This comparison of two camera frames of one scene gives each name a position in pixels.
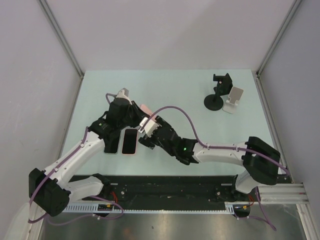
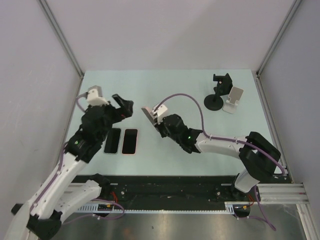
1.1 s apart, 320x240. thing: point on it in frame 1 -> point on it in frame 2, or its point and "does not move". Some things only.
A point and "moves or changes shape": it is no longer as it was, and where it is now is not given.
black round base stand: (214, 102) does not move
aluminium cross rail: (283, 193) does not move
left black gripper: (139, 113) -> (121, 113)
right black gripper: (149, 141) -> (159, 126)
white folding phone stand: (233, 100) does not move
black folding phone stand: (226, 84) does not move
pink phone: (144, 107) moves or changes shape
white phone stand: (150, 126) -> (161, 109)
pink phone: (129, 141) does not move
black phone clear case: (112, 143) does not move
